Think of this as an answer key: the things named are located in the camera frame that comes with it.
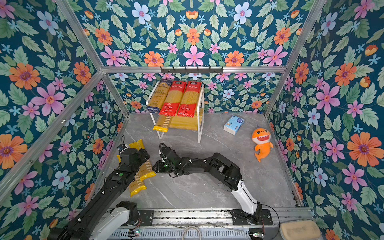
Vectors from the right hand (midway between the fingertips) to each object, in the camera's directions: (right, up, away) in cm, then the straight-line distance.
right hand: (152, 167), depth 85 cm
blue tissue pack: (+51, +25, +21) cm, 61 cm away
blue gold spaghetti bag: (+5, +41, -3) cm, 41 cm away
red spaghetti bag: (+13, +35, -9) cm, 38 cm away
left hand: (-4, +11, -2) cm, 12 cm away
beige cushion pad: (+73, -23, -18) cm, 79 cm away
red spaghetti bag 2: (+22, +38, -6) cm, 44 cm away
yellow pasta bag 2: (-8, -9, -3) cm, 12 cm away
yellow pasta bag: (+4, +26, +6) cm, 27 cm away
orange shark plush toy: (+67, +17, +11) cm, 70 cm away
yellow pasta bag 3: (-5, -2, +3) cm, 6 cm away
